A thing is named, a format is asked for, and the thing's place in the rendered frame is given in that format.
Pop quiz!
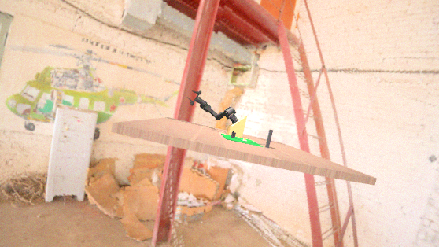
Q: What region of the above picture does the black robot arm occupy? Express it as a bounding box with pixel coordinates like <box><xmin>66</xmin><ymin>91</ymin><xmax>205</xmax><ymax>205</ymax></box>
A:
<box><xmin>200</xmin><ymin>100</ymin><xmax>239</xmax><ymax>124</ymax></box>

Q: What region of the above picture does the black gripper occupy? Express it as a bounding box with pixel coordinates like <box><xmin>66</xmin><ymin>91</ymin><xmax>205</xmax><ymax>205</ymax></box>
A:
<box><xmin>188</xmin><ymin>90</ymin><xmax>203</xmax><ymax>106</ymax></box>

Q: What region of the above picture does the green circuit board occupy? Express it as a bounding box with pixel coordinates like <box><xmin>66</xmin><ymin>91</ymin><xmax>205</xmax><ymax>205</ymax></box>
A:
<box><xmin>221</xmin><ymin>134</ymin><xmax>263</xmax><ymax>147</ymax></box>

